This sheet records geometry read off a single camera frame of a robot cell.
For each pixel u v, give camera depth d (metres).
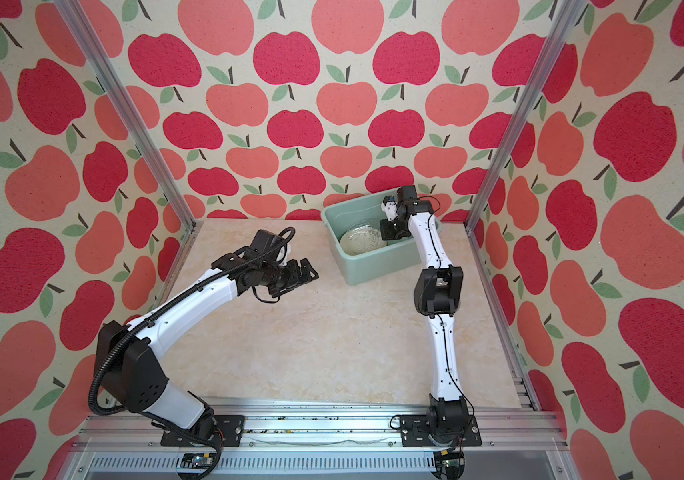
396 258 0.93
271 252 0.65
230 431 0.75
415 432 0.73
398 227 0.89
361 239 1.11
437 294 0.68
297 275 0.73
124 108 0.86
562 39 0.72
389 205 0.97
